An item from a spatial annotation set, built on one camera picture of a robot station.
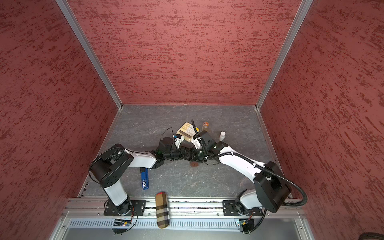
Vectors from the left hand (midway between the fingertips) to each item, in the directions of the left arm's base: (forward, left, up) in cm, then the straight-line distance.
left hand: (194, 155), depth 87 cm
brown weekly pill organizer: (-6, 0, 0) cm, 6 cm away
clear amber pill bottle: (+20, -7, +2) cm, 22 cm away
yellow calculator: (+20, +5, -5) cm, 21 cm away
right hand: (-6, +4, +4) cm, 9 cm away
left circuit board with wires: (-34, +35, -10) cm, 50 cm away
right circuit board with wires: (-33, -27, -7) cm, 43 cm away
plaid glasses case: (-28, +15, -3) cm, 32 cm away
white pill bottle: (+15, -19, -2) cm, 24 cm away
